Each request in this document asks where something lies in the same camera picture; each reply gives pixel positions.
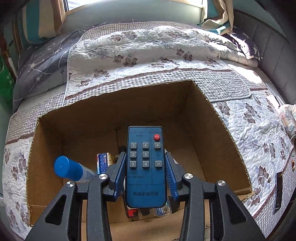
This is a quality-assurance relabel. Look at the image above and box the curtain right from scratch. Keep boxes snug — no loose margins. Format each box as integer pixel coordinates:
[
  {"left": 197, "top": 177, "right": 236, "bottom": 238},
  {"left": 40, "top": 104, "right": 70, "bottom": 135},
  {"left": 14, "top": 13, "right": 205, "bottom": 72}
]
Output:
[{"left": 198, "top": 0, "right": 234, "bottom": 35}]

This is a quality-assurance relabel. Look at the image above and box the star pattern pillow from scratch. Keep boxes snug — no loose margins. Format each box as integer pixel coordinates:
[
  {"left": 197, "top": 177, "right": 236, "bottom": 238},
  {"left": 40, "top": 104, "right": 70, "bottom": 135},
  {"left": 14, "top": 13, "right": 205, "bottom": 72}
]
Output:
[{"left": 223, "top": 26, "right": 262, "bottom": 61}]

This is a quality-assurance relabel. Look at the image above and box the grey padded headboard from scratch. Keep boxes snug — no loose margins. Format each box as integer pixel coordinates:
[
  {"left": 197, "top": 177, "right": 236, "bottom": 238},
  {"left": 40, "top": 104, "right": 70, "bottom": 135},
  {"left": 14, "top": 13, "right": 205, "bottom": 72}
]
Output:
[{"left": 234, "top": 9, "right": 296, "bottom": 104}]

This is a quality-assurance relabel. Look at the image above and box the floral folded quilt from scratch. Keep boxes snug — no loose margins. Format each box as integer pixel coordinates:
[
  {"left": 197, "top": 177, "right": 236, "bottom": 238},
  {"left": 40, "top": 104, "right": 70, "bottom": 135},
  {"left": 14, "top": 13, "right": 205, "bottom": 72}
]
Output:
[{"left": 65, "top": 22, "right": 258, "bottom": 97}]

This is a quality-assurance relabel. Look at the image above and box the green bag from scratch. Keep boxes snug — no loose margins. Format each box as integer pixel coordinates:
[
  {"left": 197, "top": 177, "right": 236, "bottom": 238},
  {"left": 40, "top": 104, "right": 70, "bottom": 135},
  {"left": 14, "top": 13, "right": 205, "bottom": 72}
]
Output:
[{"left": 0, "top": 56, "right": 15, "bottom": 109}]

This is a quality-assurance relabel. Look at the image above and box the black and red lighter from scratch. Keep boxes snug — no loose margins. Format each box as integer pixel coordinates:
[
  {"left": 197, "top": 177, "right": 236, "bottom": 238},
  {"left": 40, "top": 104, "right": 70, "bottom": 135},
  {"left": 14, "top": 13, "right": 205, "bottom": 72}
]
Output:
[{"left": 123, "top": 197, "right": 138, "bottom": 218}]

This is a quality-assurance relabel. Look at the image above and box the brown cardboard box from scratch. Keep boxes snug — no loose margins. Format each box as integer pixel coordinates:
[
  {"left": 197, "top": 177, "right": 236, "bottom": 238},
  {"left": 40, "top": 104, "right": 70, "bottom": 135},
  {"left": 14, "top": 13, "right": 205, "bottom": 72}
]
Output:
[{"left": 27, "top": 81, "right": 257, "bottom": 240}]

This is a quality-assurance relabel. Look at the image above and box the blue capped tube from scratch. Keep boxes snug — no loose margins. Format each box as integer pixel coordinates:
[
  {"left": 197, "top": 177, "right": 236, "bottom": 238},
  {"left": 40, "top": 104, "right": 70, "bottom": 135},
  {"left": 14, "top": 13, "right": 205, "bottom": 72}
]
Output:
[{"left": 54, "top": 156, "right": 97, "bottom": 183}]

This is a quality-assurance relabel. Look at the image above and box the dark star pattern blanket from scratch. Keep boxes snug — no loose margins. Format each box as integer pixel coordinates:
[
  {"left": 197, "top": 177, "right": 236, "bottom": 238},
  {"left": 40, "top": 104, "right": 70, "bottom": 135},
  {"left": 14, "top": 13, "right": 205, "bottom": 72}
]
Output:
[{"left": 12, "top": 25, "right": 88, "bottom": 112}]

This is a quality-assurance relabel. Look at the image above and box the checkered quilted bedspread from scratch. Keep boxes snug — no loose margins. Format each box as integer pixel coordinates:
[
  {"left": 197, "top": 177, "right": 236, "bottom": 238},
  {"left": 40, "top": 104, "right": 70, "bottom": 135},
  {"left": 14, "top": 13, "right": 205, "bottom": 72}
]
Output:
[{"left": 2, "top": 22, "right": 296, "bottom": 239}]

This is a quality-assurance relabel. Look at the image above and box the small yellow green packet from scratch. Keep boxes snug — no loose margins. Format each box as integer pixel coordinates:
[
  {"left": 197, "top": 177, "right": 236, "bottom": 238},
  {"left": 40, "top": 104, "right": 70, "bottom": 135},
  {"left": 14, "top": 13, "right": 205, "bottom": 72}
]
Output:
[{"left": 97, "top": 153, "right": 115, "bottom": 174}]

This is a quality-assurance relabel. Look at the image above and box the dark blue remote control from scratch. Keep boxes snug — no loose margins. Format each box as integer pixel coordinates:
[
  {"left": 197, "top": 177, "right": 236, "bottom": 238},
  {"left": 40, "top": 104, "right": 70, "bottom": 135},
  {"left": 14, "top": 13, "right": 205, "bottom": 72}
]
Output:
[{"left": 125, "top": 126, "right": 167, "bottom": 208}]

